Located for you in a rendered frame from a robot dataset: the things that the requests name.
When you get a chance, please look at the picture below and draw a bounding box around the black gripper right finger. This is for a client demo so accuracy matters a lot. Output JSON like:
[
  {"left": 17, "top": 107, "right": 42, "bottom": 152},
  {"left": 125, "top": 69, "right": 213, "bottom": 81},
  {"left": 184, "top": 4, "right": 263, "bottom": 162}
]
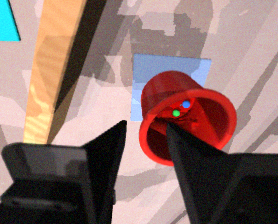
[{"left": 166, "top": 122, "right": 278, "bottom": 224}]

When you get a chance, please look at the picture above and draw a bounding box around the red cup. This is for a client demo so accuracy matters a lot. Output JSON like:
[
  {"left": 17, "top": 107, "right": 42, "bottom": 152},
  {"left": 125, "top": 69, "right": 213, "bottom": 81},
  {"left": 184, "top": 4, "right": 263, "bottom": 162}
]
[{"left": 139, "top": 70, "right": 237, "bottom": 166}]

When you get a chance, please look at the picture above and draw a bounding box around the tan wooden bar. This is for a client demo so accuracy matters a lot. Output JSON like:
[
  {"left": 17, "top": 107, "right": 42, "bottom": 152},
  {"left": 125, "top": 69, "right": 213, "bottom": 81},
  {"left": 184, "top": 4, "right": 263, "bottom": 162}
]
[{"left": 23, "top": 0, "right": 107, "bottom": 144}]

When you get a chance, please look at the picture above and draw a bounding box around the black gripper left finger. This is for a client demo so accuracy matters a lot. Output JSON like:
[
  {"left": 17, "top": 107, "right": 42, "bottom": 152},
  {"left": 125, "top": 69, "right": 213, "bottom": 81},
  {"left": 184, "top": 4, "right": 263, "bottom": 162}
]
[{"left": 1, "top": 120, "right": 127, "bottom": 224}]

